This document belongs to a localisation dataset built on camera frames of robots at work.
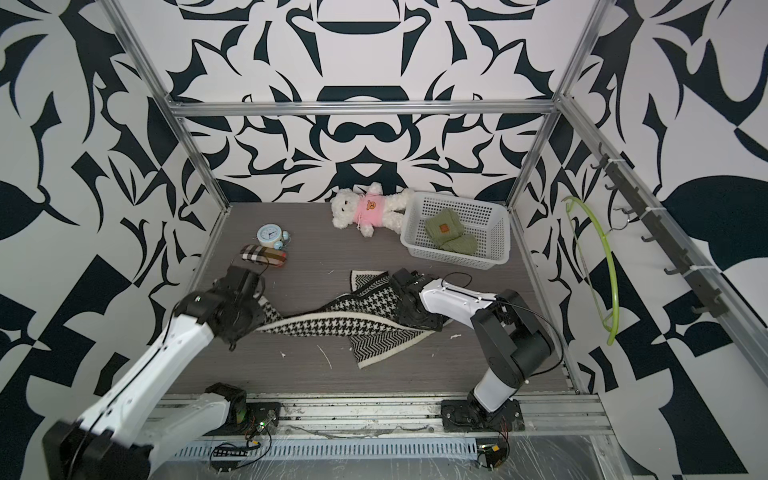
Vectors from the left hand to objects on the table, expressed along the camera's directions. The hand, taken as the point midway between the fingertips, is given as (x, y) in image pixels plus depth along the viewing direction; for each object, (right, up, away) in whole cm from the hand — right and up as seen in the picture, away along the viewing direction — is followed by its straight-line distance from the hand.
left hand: (254, 315), depth 80 cm
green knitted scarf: (+54, +24, +23) cm, 64 cm away
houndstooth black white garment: (+30, -2, +7) cm, 31 cm away
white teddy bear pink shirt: (+29, +30, +29) cm, 51 cm away
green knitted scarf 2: (+61, +18, +22) cm, 67 cm away
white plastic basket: (+72, +27, +31) cm, 83 cm away
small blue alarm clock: (-5, +20, +25) cm, 33 cm away
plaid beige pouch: (-6, +14, +22) cm, 27 cm away
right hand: (+43, -4, +11) cm, 45 cm away
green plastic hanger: (+83, -2, -14) cm, 85 cm away
